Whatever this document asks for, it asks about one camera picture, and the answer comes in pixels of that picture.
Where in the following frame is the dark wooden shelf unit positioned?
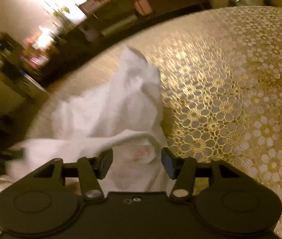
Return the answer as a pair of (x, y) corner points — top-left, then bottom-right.
(0, 0), (211, 85)

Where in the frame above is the white t-shirt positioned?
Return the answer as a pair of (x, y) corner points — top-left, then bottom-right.
(0, 45), (177, 239)

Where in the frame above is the gold lace tablecloth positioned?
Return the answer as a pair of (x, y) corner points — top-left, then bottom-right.
(26, 7), (282, 238)

